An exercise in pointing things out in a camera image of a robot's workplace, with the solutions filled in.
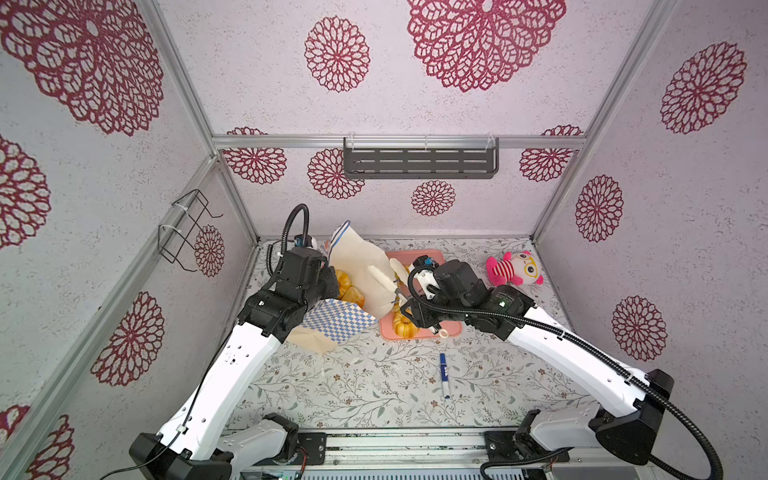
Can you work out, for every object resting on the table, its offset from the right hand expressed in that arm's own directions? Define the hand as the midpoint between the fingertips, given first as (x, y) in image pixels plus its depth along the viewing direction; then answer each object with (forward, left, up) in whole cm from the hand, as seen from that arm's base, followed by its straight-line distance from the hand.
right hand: (407, 302), depth 70 cm
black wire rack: (+12, +59, +8) cm, 60 cm away
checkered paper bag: (-1, +21, -10) cm, 23 cm away
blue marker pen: (-8, -12, -26) cm, 30 cm away
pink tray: (+6, +6, -26) cm, 28 cm away
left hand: (+5, +20, +2) cm, 20 cm away
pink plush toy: (+29, -39, -21) cm, 53 cm away
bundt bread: (+11, +16, -14) cm, 24 cm away
